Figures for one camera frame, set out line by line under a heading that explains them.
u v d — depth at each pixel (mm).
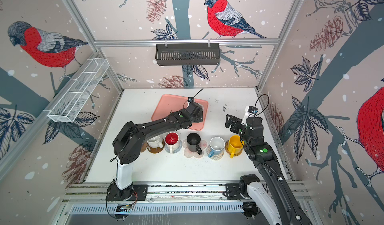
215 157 852
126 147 500
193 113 708
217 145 858
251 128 529
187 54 1070
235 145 878
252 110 633
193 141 886
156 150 878
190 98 814
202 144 901
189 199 728
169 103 1104
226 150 873
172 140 899
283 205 411
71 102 728
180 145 895
